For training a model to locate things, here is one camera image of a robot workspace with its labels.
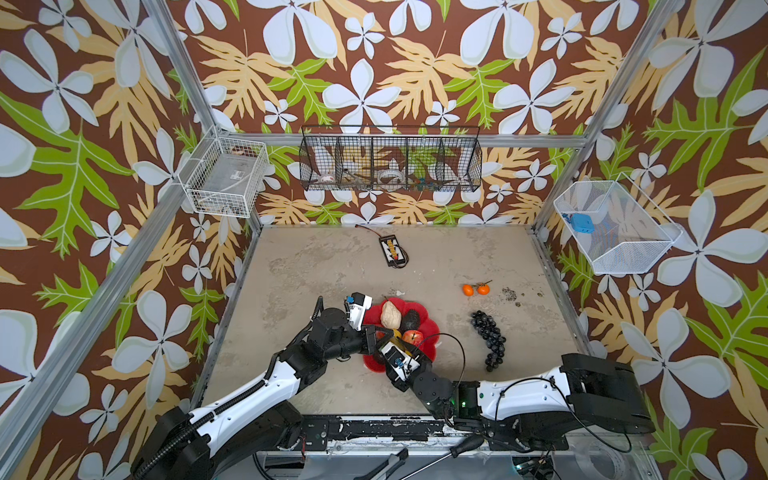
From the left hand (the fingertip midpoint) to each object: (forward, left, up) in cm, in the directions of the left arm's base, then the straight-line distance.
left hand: (392, 330), depth 75 cm
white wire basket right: (+24, -63, +13) cm, 69 cm away
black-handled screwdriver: (-24, -15, -14) cm, 32 cm away
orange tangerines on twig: (+22, -32, -14) cm, 41 cm away
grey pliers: (-26, -1, -16) cm, 31 cm away
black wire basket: (+55, 0, +14) cm, 57 cm away
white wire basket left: (+40, +49, +17) cm, 66 cm away
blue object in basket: (+30, -56, +10) cm, 64 cm away
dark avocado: (+8, -6, -11) cm, 15 cm away
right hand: (-3, +1, -3) cm, 5 cm away
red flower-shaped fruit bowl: (+7, -12, -14) cm, 20 cm away
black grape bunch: (+6, -30, -12) cm, 33 cm away
